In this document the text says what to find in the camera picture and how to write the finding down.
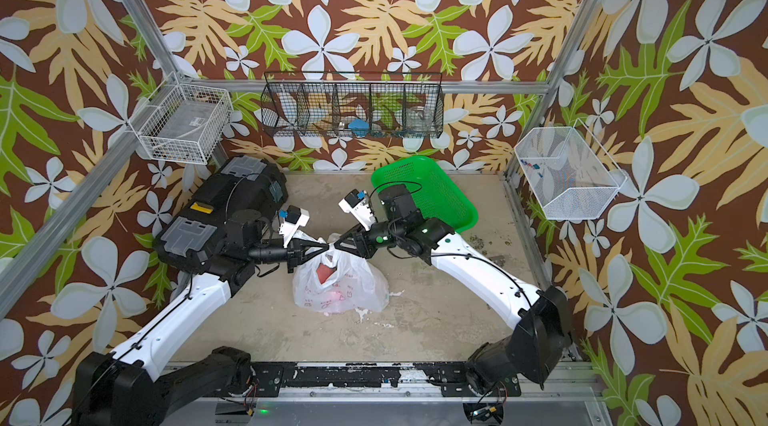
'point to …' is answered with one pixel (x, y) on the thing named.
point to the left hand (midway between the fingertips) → (327, 243)
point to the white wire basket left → (184, 122)
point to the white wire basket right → (570, 172)
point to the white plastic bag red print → (334, 281)
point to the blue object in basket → (359, 127)
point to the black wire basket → (348, 104)
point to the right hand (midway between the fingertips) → (336, 245)
